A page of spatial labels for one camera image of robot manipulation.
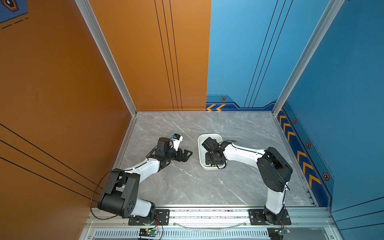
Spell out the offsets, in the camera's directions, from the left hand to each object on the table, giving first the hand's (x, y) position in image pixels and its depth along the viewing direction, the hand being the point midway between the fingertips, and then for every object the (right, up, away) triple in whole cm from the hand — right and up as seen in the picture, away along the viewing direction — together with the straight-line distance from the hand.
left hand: (186, 150), depth 90 cm
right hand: (+14, -8, +2) cm, 16 cm away
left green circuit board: (-16, -36, -19) cm, 44 cm away
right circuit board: (+45, -37, -19) cm, 61 cm away
